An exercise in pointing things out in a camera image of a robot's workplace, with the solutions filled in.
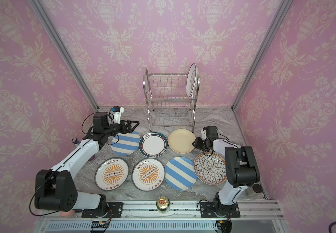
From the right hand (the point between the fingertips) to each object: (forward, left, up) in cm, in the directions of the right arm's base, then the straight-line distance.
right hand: (196, 143), depth 97 cm
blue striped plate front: (-19, +11, -2) cm, 23 cm away
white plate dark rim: (+27, +1, +32) cm, 41 cm away
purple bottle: (-7, +68, +18) cm, 70 cm away
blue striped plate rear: (+2, +47, 0) cm, 47 cm away
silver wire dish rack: (+35, +18, +4) cm, 40 cm away
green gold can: (-37, +21, +8) cm, 43 cm away
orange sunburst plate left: (-18, +53, -1) cm, 56 cm away
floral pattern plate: (-18, -6, -2) cm, 19 cm away
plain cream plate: (+2, +10, +1) cm, 10 cm away
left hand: (+3, +37, +21) cm, 43 cm away
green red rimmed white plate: (+1, +29, -1) cm, 29 cm away
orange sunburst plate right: (-19, +31, -1) cm, 36 cm away
